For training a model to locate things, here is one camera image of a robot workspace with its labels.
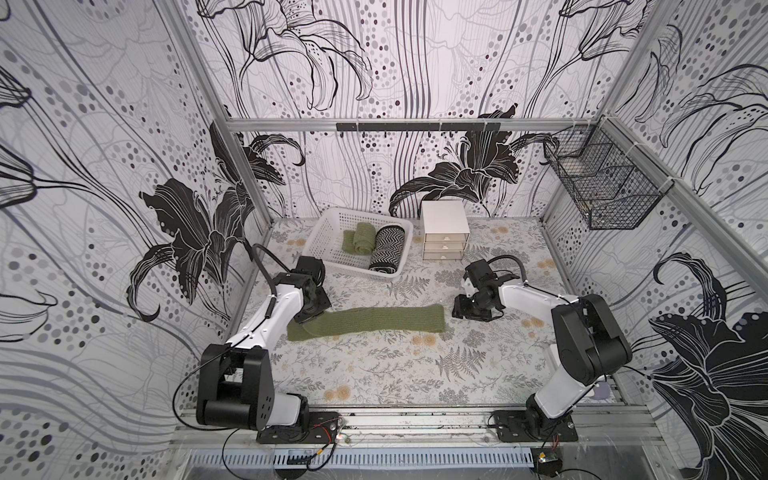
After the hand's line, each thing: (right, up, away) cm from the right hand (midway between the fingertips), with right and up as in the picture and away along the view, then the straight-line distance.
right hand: (461, 310), depth 95 cm
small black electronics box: (+15, -31, -24) cm, 42 cm away
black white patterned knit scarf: (-23, +21, +4) cm, 32 cm away
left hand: (-43, +1, -8) cm, 44 cm away
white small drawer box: (-5, +26, +1) cm, 26 cm away
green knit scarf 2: (-31, -2, -4) cm, 31 cm away
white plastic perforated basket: (-47, +22, +13) cm, 54 cm away
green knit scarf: (-34, +22, +7) cm, 41 cm away
